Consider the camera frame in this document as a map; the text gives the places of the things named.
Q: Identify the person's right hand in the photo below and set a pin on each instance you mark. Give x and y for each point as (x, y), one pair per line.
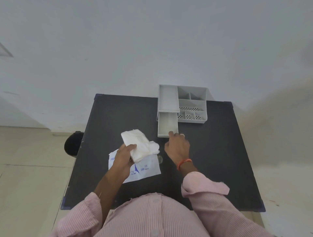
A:
(178, 149)

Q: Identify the person's left hand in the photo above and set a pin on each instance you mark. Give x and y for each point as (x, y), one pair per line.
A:
(122, 161)

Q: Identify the wad of clear plastic gloves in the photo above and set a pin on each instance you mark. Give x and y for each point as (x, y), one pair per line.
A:
(137, 144)

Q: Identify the white blue-printed glove packet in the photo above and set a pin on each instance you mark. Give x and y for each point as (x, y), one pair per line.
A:
(146, 171)

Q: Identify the grey desk organiser with drawers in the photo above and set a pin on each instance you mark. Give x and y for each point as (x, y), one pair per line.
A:
(168, 97)

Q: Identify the person's left forearm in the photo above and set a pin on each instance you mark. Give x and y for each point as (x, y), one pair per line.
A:
(108, 193)

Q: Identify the person's right forearm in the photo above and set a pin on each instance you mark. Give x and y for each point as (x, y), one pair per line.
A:
(189, 169)

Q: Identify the clear plastic scrap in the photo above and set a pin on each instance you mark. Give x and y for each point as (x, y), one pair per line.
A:
(160, 160)

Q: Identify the black trash bin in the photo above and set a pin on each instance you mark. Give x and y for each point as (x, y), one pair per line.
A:
(72, 144)

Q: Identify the pink striped shirt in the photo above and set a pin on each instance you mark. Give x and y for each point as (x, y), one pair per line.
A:
(156, 217)

